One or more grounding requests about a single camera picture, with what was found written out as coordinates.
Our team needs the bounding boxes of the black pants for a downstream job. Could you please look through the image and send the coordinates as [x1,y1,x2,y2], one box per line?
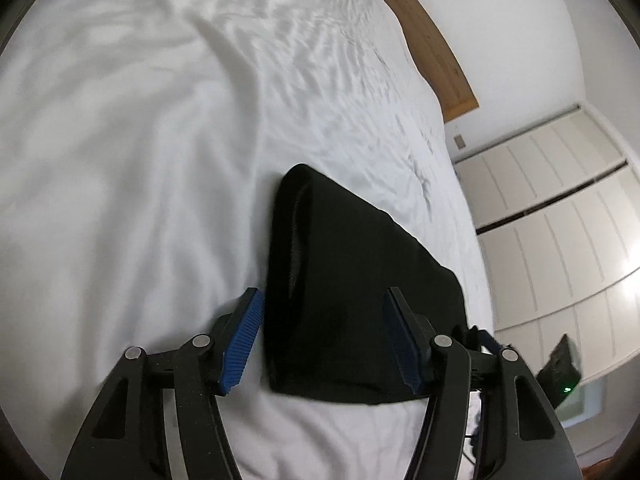
[262,164,468,404]

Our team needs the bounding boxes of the wooden headboard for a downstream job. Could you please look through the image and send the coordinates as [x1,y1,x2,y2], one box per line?
[383,0,480,122]

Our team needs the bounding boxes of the white bed duvet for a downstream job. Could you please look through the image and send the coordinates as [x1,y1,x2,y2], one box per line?
[1,0,494,479]

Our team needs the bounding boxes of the white wardrobe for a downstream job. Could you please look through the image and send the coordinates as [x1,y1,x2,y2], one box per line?
[454,107,639,382]

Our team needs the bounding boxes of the beige wall switch plate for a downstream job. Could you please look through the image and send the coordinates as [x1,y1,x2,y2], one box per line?
[454,134,466,150]

